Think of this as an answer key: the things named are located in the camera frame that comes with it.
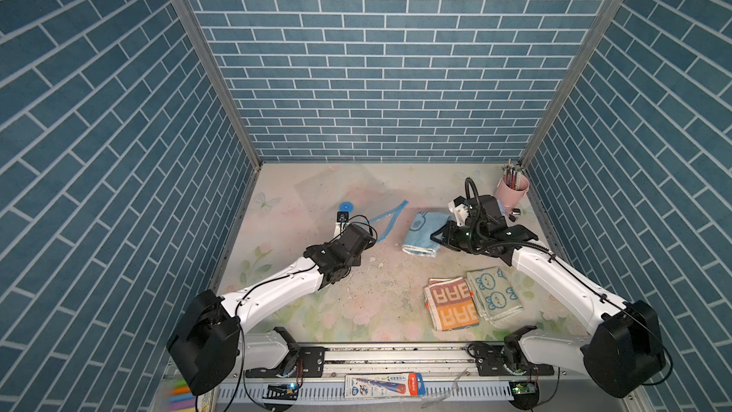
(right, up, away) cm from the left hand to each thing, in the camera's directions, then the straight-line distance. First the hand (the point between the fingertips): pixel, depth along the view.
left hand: (355, 248), depth 85 cm
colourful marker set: (-39, -32, -18) cm, 54 cm away
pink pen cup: (+54, +19, +15) cm, 60 cm away
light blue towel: (+19, +3, -3) cm, 19 cm away
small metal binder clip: (+57, +8, +20) cm, 61 cm away
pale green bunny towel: (+42, -13, 0) cm, 44 cm away
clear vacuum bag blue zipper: (+4, +13, +20) cm, 24 cm away
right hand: (+23, +4, -4) cm, 24 cm away
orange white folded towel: (+28, -15, -3) cm, 32 cm away
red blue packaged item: (+8, -31, -15) cm, 35 cm away
